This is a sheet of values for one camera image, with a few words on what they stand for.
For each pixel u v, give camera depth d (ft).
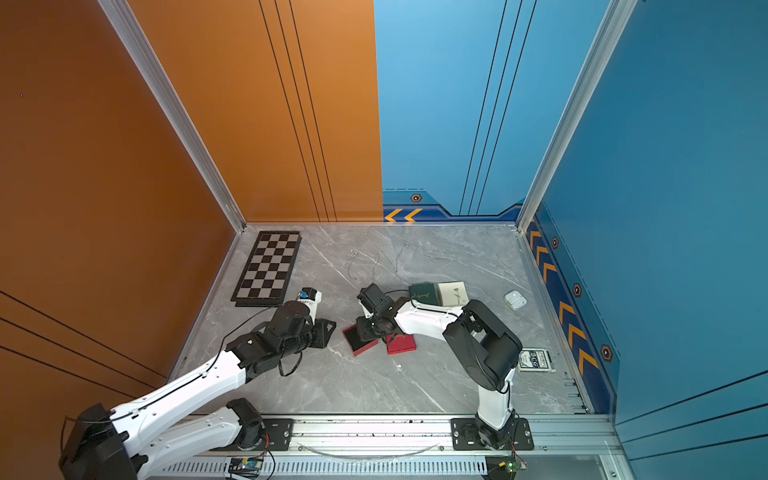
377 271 3.47
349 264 3.55
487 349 1.57
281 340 1.97
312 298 2.38
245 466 2.36
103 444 1.28
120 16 2.28
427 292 3.17
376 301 2.37
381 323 2.26
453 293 3.17
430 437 2.44
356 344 2.83
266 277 3.29
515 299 3.18
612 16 2.31
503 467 2.29
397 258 3.60
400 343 2.85
